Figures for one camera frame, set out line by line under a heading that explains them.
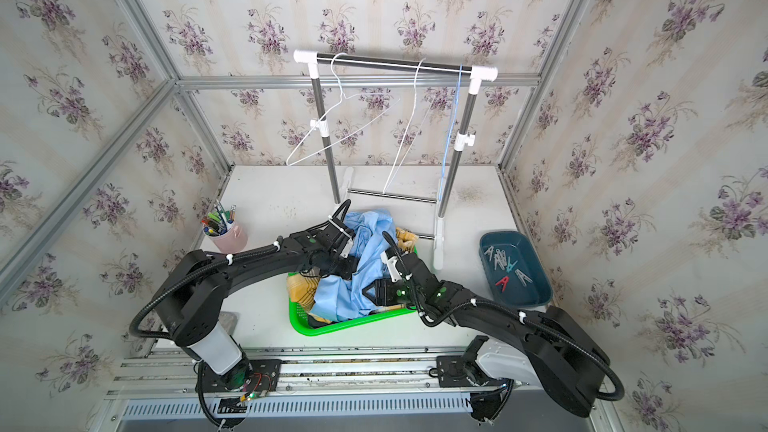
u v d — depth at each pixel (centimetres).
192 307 44
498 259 93
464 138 72
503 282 88
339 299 73
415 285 63
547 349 41
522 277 90
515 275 91
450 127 112
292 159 70
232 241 91
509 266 91
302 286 73
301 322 76
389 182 116
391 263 75
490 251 95
